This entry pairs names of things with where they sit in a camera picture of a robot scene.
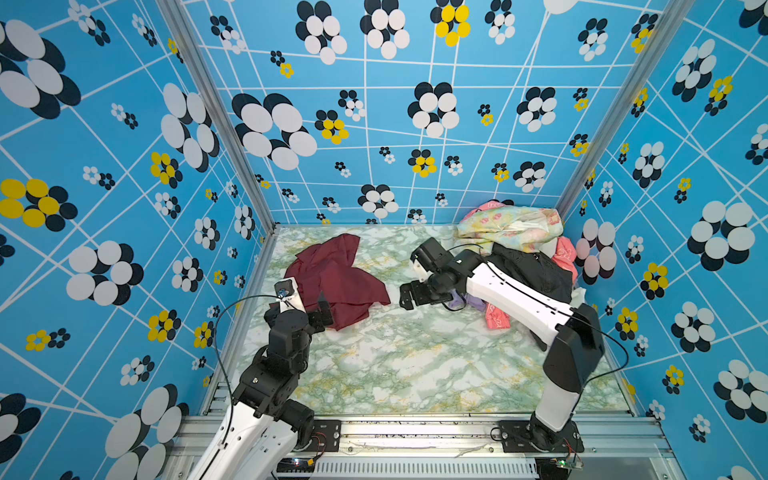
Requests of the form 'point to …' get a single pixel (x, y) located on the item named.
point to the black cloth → (535, 269)
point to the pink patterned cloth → (562, 246)
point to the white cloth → (577, 297)
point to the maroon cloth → (328, 267)
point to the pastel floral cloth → (530, 229)
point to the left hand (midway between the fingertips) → (307, 296)
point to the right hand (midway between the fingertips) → (415, 299)
